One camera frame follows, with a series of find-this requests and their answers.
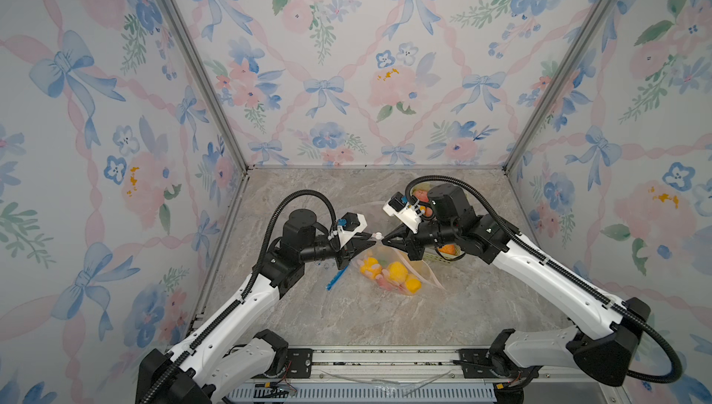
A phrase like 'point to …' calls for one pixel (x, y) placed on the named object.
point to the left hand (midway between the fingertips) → (372, 237)
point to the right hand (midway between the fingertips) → (387, 239)
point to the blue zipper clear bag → (336, 278)
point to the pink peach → (383, 282)
